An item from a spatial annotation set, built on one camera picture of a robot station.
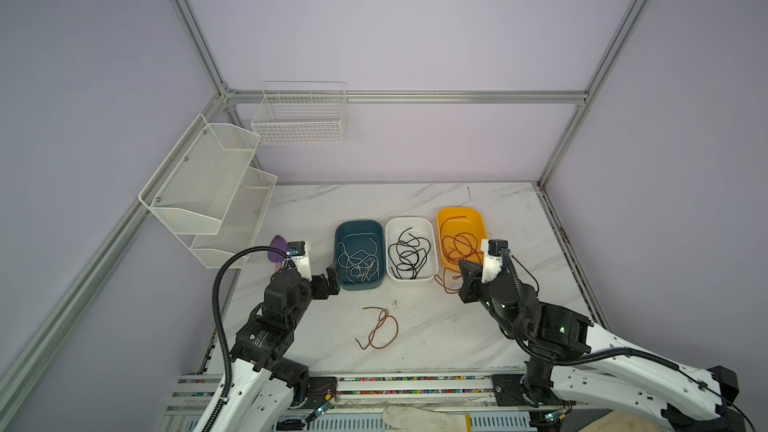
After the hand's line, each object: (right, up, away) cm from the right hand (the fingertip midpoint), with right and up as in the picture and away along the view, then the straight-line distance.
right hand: (456, 262), depth 69 cm
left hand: (-34, -2, +6) cm, 34 cm away
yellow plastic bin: (+9, +5, +36) cm, 37 cm away
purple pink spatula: (-55, +1, +33) cm, 64 cm away
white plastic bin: (-5, +6, +35) cm, 35 cm away
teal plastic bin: (-28, +4, +34) cm, 44 cm away
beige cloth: (+38, -37, 0) cm, 53 cm away
